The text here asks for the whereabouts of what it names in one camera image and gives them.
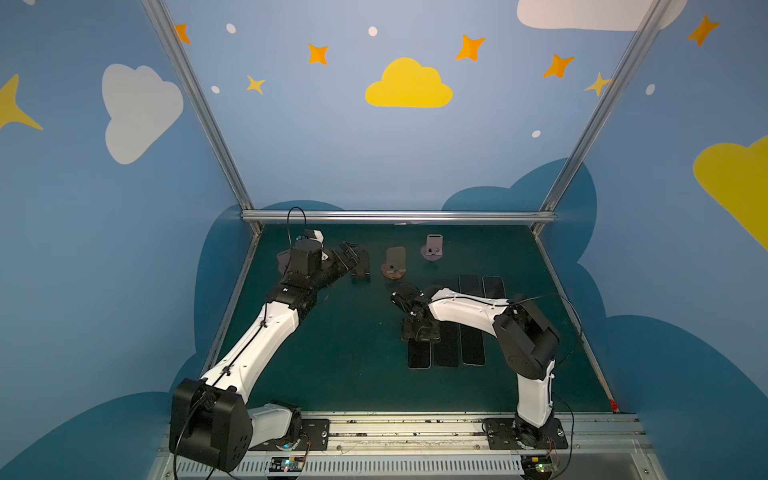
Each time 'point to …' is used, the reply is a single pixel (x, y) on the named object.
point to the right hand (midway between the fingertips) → (416, 336)
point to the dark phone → (446, 352)
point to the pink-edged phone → (419, 354)
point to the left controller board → (287, 464)
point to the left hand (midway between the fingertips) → (357, 254)
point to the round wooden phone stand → (392, 274)
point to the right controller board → (538, 467)
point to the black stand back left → (362, 270)
